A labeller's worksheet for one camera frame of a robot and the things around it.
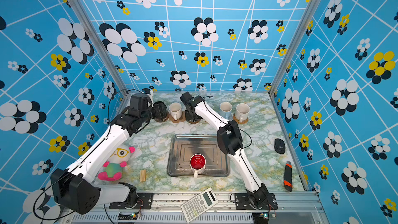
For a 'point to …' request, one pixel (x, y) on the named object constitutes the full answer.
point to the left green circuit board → (132, 216)
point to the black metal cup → (160, 110)
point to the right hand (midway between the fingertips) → (194, 117)
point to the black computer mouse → (279, 145)
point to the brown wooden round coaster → (192, 122)
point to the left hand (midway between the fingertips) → (163, 105)
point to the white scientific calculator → (199, 204)
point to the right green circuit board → (263, 216)
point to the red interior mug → (197, 163)
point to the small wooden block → (143, 175)
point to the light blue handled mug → (226, 110)
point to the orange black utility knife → (287, 176)
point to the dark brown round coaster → (165, 118)
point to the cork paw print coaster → (182, 118)
